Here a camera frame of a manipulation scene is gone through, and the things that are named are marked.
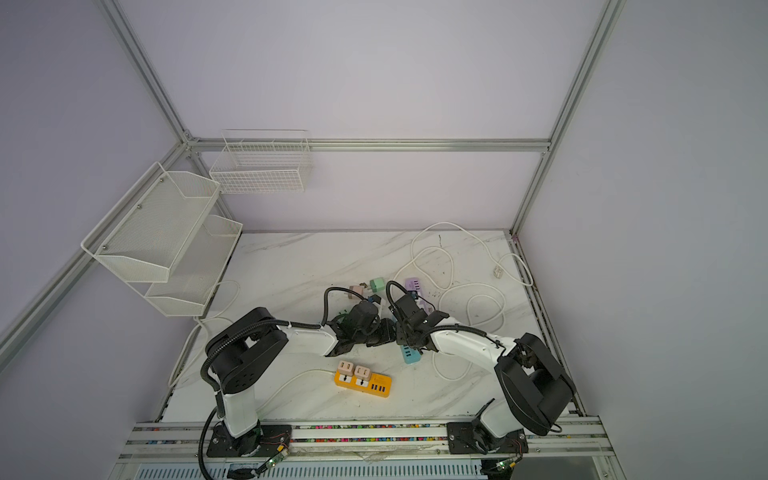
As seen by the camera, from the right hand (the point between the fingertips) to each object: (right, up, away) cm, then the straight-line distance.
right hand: (404, 330), depth 89 cm
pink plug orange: (-16, -8, -10) cm, 21 cm away
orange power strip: (-8, -13, -9) cm, 17 cm away
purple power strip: (+3, +13, +13) cm, 19 cm away
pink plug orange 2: (-12, -9, -11) cm, 18 cm away
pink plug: (-16, +11, +15) cm, 25 cm away
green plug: (-9, +13, +14) cm, 21 cm away
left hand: (-1, -1, +1) cm, 2 cm away
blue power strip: (+2, -7, -3) cm, 7 cm away
